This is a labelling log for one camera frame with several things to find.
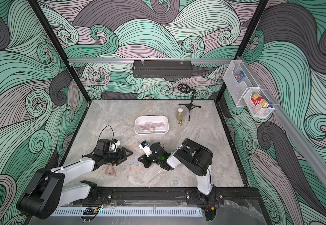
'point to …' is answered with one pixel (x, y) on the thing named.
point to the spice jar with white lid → (180, 115)
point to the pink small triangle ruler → (110, 171)
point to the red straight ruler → (157, 125)
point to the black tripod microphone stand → (186, 88)
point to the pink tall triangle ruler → (151, 129)
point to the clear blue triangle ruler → (135, 162)
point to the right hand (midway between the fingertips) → (139, 158)
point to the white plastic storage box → (159, 132)
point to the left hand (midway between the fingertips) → (130, 154)
